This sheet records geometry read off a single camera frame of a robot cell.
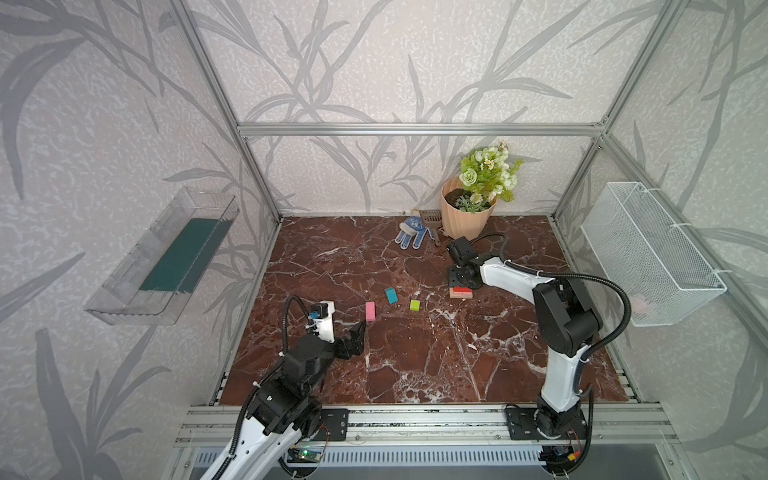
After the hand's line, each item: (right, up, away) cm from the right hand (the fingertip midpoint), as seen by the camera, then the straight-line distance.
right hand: (459, 268), depth 100 cm
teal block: (-23, -8, -4) cm, 25 cm away
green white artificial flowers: (+9, +31, -4) cm, 33 cm away
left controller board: (-43, -42, -29) cm, 67 cm away
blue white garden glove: (-17, +14, +15) cm, 27 cm away
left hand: (-31, -9, -23) cm, 40 cm away
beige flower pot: (+1, +16, +4) cm, 16 cm away
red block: (0, -7, -4) cm, 8 cm away
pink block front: (0, -8, -4) cm, 9 cm away
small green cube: (-15, -11, -6) cm, 20 cm away
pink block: (-30, -13, -6) cm, 33 cm away
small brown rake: (-7, +18, +16) cm, 25 cm away
